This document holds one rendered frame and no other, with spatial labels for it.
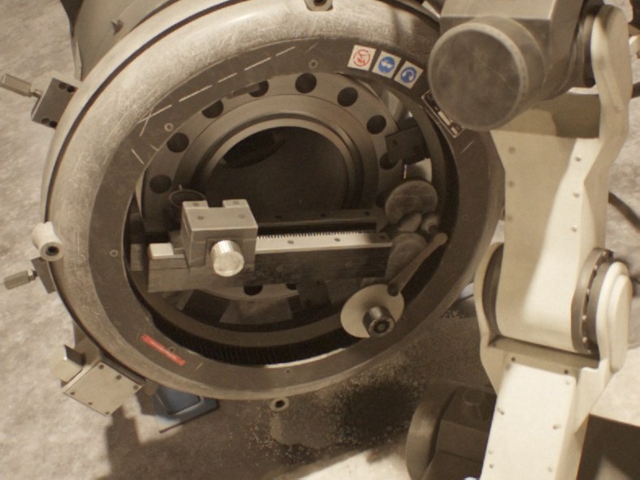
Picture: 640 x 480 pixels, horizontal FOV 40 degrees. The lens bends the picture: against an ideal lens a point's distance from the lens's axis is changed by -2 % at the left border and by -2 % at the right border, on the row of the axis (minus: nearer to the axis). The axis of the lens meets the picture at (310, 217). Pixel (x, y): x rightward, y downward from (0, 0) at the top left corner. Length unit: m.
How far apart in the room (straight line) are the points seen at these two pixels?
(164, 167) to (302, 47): 0.32
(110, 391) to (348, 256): 0.46
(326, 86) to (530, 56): 0.55
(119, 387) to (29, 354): 0.92
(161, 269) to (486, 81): 0.62
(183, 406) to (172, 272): 0.74
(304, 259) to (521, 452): 0.43
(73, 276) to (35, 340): 1.12
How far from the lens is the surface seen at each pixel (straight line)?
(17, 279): 1.52
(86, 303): 1.39
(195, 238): 1.26
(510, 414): 1.28
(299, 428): 1.92
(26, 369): 2.41
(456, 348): 1.94
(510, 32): 0.93
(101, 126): 1.24
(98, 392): 1.55
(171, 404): 2.04
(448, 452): 1.58
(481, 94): 0.94
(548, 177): 1.15
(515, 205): 1.18
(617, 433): 1.55
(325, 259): 1.41
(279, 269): 1.39
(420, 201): 1.49
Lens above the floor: 1.45
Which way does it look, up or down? 37 degrees down
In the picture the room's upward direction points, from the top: 21 degrees counter-clockwise
